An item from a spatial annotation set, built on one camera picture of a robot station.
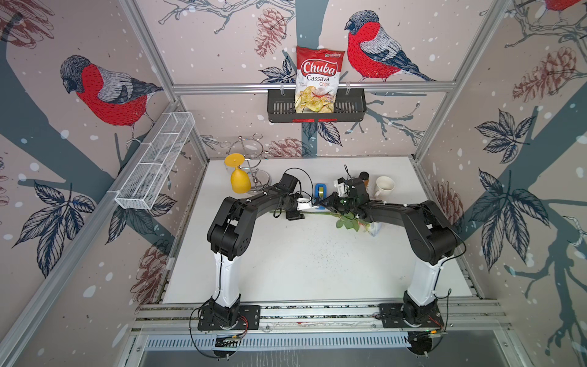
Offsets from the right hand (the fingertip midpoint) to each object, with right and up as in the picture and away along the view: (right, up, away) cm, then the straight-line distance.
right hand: (318, 202), depth 95 cm
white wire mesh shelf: (-58, +8, -23) cm, 63 cm away
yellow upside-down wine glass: (-32, +10, -3) cm, 34 cm away
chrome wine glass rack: (-34, +26, +27) cm, 50 cm away
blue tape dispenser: (+2, +4, +6) cm, 7 cm away
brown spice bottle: (+22, +10, +6) cm, 25 cm away
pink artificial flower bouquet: (+13, -8, -2) cm, 15 cm away
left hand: (-5, -1, +5) cm, 7 cm away
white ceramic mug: (+32, +7, +9) cm, 33 cm away
